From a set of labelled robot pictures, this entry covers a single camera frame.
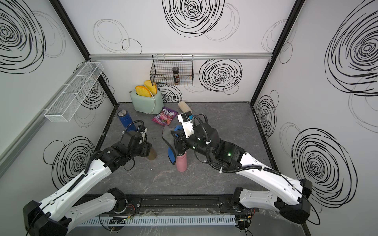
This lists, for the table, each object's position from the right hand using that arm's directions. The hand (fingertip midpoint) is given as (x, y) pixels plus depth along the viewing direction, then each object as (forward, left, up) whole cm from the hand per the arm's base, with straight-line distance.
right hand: (174, 131), depth 60 cm
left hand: (+5, +18, -20) cm, 27 cm away
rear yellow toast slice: (+49, +23, -17) cm, 57 cm away
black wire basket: (+43, +13, -2) cm, 45 cm away
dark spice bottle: (+40, +3, -2) cm, 40 cm away
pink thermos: (-4, -2, -22) cm, 22 cm away
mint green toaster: (+45, +26, -32) cm, 61 cm away
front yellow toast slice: (+43, +28, -16) cm, 54 cm away
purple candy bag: (+35, +14, -33) cm, 50 cm away
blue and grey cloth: (-1, +2, -2) cm, 4 cm away
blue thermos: (+20, +34, -19) cm, 44 cm away
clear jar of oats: (+44, +1, -32) cm, 54 cm away
